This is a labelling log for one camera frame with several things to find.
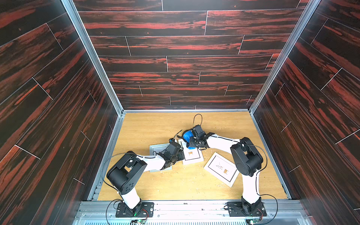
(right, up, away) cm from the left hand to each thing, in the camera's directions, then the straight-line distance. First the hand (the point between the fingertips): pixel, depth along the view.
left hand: (184, 154), depth 93 cm
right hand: (+7, +8, +7) cm, 13 cm away
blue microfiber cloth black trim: (+2, +13, +4) cm, 14 cm away
